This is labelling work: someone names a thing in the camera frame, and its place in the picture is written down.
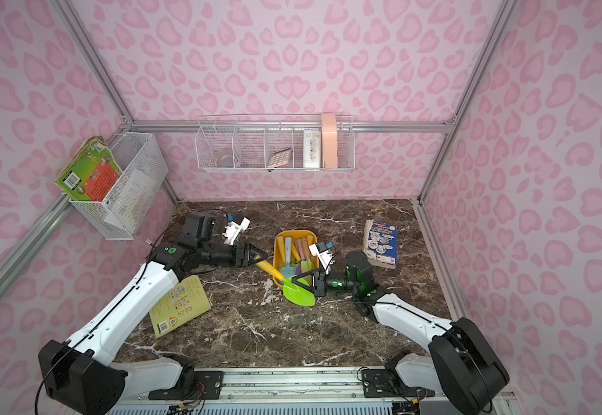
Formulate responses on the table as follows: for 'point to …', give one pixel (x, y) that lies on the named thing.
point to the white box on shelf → (311, 149)
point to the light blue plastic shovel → (289, 270)
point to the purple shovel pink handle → (302, 256)
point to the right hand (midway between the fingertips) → (294, 283)
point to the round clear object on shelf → (225, 158)
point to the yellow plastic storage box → (291, 254)
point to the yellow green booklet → (187, 301)
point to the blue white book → (380, 244)
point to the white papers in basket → (131, 199)
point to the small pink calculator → (279, 158)
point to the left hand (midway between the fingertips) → (261, 253)
